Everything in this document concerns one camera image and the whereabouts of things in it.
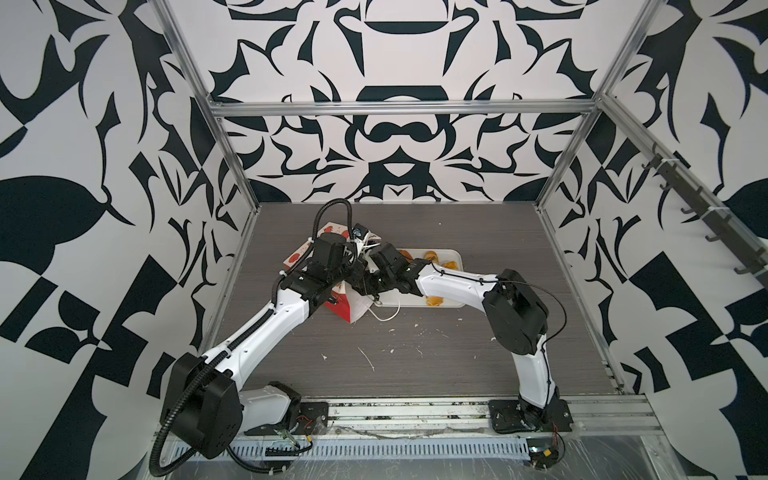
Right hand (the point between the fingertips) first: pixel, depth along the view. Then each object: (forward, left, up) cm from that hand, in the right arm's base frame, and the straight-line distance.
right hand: (356, 283), depth 89 cm
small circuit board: (-40, -45, -11) cm, 61 cm away
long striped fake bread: (+14, -25, -8) cm, 29 cm away
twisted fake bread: (+10, -30, -6) cm, 32 cm away
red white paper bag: (-8, +2, +4) cm, 9 cm away
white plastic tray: (+13, -29, -7) cm, 33 cm away
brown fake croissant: (+15, -16, -8) cm, 23 cm away
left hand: (+3, -2, +13) cm, 13 cm away
